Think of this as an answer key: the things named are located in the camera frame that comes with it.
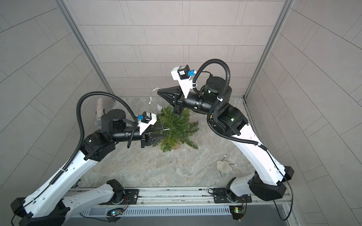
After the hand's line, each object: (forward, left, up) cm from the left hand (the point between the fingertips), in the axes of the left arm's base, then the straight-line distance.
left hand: (166, 132), depth 57 cm
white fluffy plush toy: (-4, -30, -31) cm, 43 cm away
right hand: (+4, +1, +18) cm, 18 cm away
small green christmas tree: (+7, -5, -8) cm, 12 cm away
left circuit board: (-24, +24, -31) cm, 46 cm away
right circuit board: (-24, -34, -34) cm, 54 cm away
